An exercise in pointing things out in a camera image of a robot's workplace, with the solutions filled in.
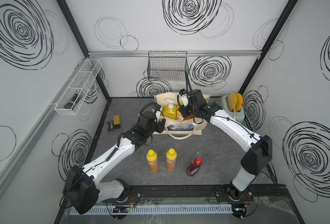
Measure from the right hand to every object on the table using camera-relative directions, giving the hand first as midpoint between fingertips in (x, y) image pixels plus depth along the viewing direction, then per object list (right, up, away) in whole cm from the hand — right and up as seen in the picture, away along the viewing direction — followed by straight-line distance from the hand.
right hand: (181, 107), depth 81 cm
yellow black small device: (-46, -11, +18) cm, 50 cm away
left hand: (-12, -6, -2) cm, 13 cm away
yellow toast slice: (+34, +5, +9) cm, 36 cm away
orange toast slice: (+38, +4, +7) cm, 39 cm away
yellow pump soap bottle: (-6, -2, +3) cm, 8 cm away
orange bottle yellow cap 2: (-16, -25, -14) cm, 33 cm away
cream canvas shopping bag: (-2, -14, +7) cm, 16 cm away
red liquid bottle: (+5, -32, -11) cm, 34 cm away
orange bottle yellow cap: (-6, -25, -13) cm, 29 cm away
